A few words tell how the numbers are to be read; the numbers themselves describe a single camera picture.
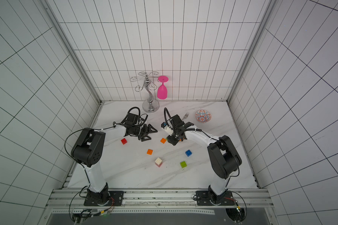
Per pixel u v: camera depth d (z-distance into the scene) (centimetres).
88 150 51
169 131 80
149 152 90
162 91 103
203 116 108
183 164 83
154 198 74
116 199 72
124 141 95
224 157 47
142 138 88
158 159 81
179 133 66
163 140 95
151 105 117
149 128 87
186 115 110
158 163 81
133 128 80
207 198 72
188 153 88
